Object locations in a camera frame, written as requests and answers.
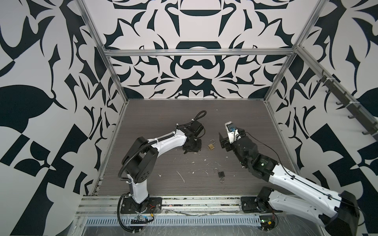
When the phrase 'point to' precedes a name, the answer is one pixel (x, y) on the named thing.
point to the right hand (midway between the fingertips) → (228, 129)
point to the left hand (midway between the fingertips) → (199, 147)
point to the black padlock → (220, 174)
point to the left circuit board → (140, 220)
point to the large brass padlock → (211, 146)
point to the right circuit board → (267, 222)
